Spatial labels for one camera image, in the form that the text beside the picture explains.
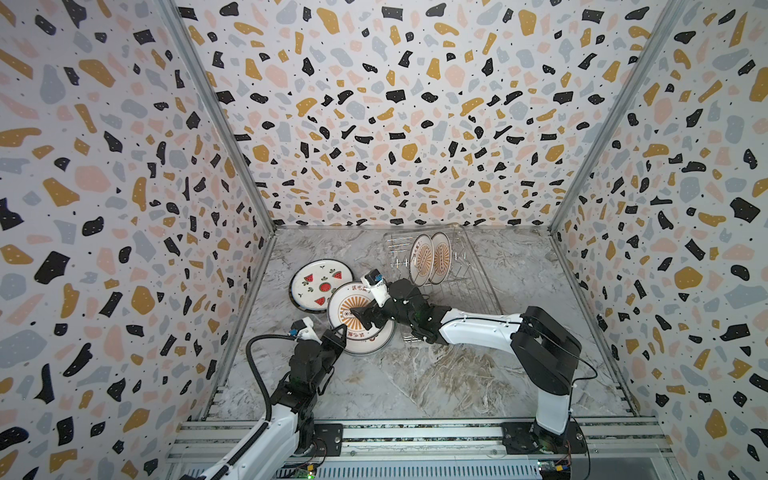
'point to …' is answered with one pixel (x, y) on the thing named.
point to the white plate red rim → (422, 259)
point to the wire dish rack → (467, 288)
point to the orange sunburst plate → (360, 340)
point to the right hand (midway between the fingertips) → (356, 296)
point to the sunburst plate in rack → (442, 258)
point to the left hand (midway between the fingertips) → (349, 322)
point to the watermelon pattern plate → (313, 282)
